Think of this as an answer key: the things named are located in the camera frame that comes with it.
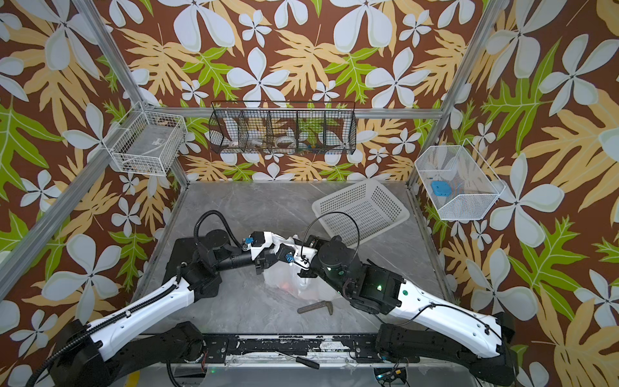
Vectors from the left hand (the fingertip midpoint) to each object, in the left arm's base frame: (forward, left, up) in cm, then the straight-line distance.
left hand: (288, 243), depth 68 cm
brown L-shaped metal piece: (-9, -11, -27) cm, 30 cm away
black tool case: (+8, +41, -20) cm, 47 cm away
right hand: (-1, -2, +6) cm, 6 cm away
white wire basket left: (+38, +54, +7) cm, 66 cm away
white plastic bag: (-4, +1, -14) cm, 15 cm away
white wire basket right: (+19, -60, +4) cm, 63 cm away
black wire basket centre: (+51, +5, +4) cm, 52 cm away
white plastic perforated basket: (+32, -30, -27) cm, 52 cm away
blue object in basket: (+23, -53, -1) cm, 58 cm away
